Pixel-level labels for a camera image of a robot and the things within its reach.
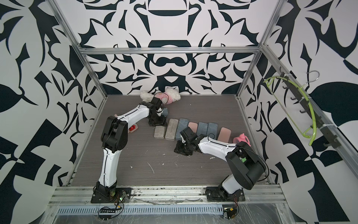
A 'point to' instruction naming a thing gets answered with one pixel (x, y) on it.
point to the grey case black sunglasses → (212, 130)
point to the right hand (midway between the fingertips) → (174, 149)
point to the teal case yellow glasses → (171, 129)
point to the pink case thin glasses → (194, 126)
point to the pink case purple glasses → (224, 135)
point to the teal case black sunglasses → (160, 132)
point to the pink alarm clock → (242, 137)
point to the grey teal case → (165, 111)
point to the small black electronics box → (230, 212)
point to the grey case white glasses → (182, 124)
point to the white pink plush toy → (167, 96)
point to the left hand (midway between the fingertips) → (161, 122)
